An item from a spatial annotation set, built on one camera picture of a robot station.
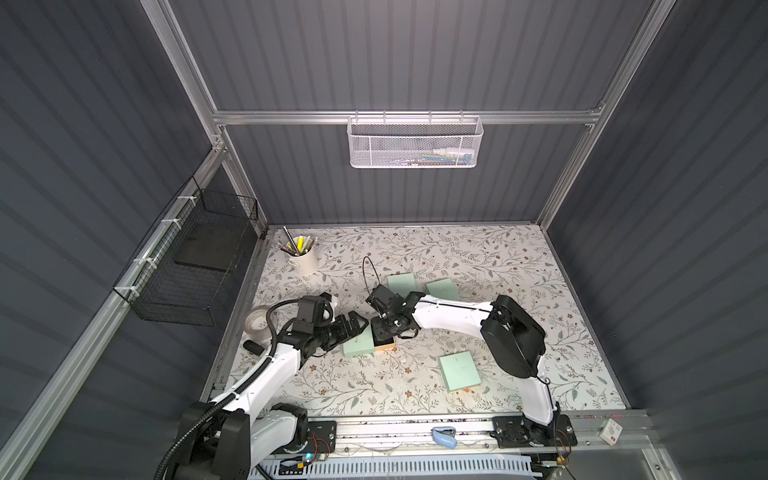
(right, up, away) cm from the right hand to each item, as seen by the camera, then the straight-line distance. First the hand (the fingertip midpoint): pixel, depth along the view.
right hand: (381, 329), depth 90 cm
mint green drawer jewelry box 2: (+22, -9, -9) cm, 25 cm away
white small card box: (+58, -21, -17) cm, 64 cm away
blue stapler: (+16, -22, -18) cm, 33 cm away
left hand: (-6, +1, -7) cm, 9 cm away
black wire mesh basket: (-49, +18, -18) cm, 55 cm away
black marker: (-37, -4, -6) cm, 37 cm away
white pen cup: (-27, +23, +8) cm, 36 cm away
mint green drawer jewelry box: (-5, -3, -4) cm, 7 cm away
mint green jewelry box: (+21, +11, +8) cm, 25 cm away
